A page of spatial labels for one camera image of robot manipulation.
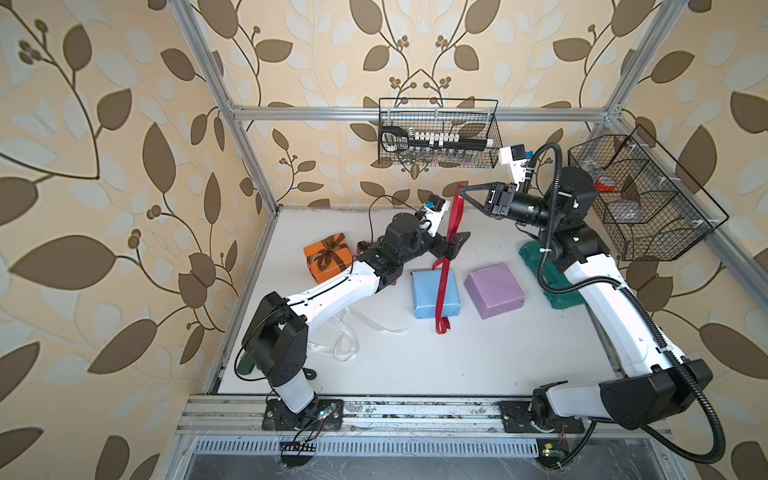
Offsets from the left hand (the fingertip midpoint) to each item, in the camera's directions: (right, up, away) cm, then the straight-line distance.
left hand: (451, 220), depth 74 cm
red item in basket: (+44, +10, +7) cm, 45 cm away
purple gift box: (+16, -20, +14) cm, 29 cm away
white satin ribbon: (-29, -35, +13) cm, 47 cm away
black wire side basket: (+49, +4, -1) cm, 50 cm away
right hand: (-1, +5, -15) cm, 15 cm away
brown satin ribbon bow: (-35, -8, +25) cm, 44 cm away
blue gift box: (-5, -20, +14) cm, 25 cm away
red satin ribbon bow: (+1, -31, +17) cm, 35 cm away
